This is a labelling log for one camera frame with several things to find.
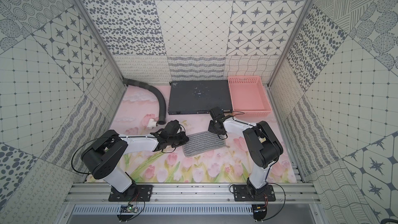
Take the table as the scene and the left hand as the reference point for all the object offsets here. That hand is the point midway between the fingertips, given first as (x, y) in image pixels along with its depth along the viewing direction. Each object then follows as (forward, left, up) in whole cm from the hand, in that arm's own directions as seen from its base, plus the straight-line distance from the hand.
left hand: (189, 134), depth 92 cm
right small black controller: (-36, -37, -6) cm, 52 cm away
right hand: (+4, -16, -2) cm, 16 cm away
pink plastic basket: (+33, -41, -3) cm, 53 cm away
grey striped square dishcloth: (-4, -8, -2) cm, 9 cm away
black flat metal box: (+28, -4, +2) cm, 28 cm away
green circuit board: (-37, +25, -3) cm, 45 cm away
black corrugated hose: (+13, +19, 0) cm, 24 cm away
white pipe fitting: (+7, +24, 0) cm, 25 cm away
